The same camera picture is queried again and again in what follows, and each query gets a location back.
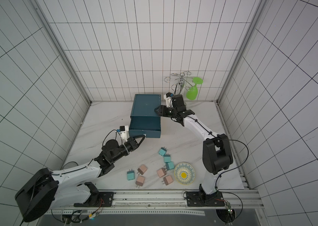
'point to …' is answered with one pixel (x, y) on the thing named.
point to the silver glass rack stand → (182, 81)
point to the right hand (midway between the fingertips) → (153, 110)
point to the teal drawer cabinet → (143, 113)
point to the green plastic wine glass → (192, 92)
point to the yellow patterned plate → (184, 173)
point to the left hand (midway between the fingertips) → (145, 138)
